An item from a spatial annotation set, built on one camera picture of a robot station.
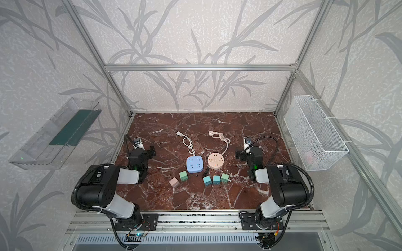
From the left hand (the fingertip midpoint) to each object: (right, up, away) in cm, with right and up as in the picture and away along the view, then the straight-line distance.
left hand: (145, 140), depth 93 cm
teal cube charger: (+38, -21, -9) cm, 44 cm away
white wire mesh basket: (+82, +2, -33) cm, 89 cm away
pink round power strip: (+43, -12, -2) cm, 44 cm away
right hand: (+61, -1, +2) cm, 61 cm away
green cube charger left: (+24, -19, -7) cm, 32 cm away
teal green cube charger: (+43, -21, -8) cm, 48 cm away
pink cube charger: (+20, -22, -9) cm, 31 cm away
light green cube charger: (+47, -20, -7) cm, 52 cm away
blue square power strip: (+30, -14, -2) cm, 33 cm away
